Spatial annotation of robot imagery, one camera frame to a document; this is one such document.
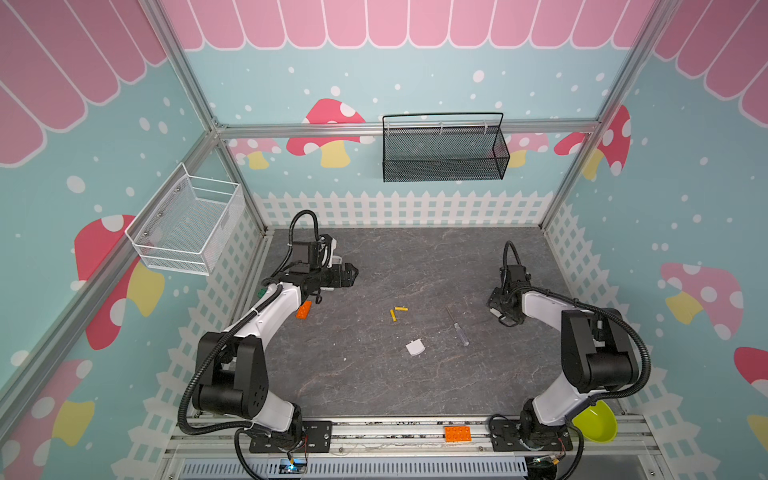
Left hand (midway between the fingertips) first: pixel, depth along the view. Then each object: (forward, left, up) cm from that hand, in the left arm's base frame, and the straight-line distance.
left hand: (344, 275), depth 90 cm
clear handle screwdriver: (-12, -36, -13) cm, 40 cm away
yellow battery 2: (-6, -15, -13) cm, 21 cm away
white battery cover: (-17, -22, -13) cm, 31 cm away
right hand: (-1, -50, -12) cm, 52 cm away
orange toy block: (-5, +14, -13) cm, 20 cm away
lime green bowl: (-36, -68, -13) cm, 78 cm away
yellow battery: (-4, -17, -13) cm, 21 cm away
